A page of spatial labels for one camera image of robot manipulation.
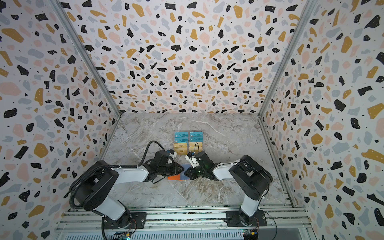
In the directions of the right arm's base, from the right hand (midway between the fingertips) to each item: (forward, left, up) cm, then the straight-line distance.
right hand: (185, 171), depth 88 cm
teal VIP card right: (+21, -6, +5) cm, 23 cm away
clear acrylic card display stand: (+15, -5, 0) cm, 15 cm away
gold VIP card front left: (+14, +4, 0) cm, 15 cm away
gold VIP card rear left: (+17, +5, +2) cm, 18 cm away
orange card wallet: (-5, +4, +3) cm, 7 cm away
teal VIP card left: (+21, +4, +5) cm, 22 cm away
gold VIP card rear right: (+17, -3, +2) cm, 18 cm away
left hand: (+1, 0, +2) cm, 2 cm away
